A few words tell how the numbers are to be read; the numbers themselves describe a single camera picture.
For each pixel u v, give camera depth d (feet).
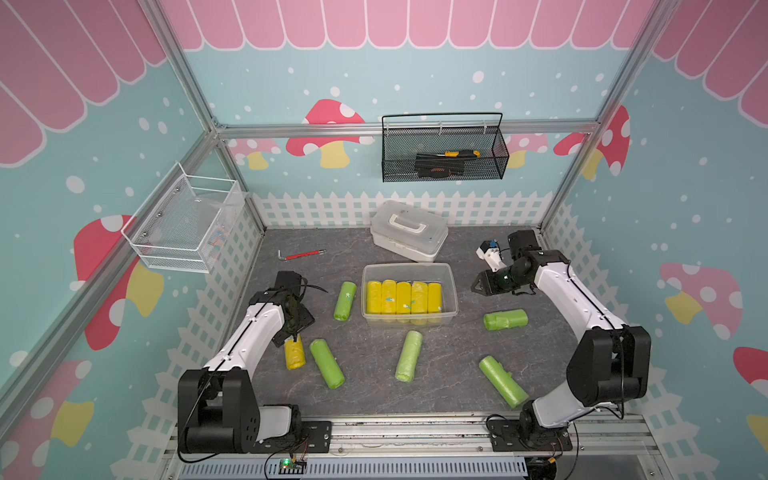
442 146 3.07
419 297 3.11
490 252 2.60
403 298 3.15
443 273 3.27
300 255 3.68
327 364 2.75
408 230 3.44
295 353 2.75
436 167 2.92
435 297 3.24
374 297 3.17
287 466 2.39
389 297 3.15
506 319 2.98
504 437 2.43
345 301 3.16
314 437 2.41
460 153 3.01
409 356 2.78
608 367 1.45
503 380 2.67
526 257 2.09
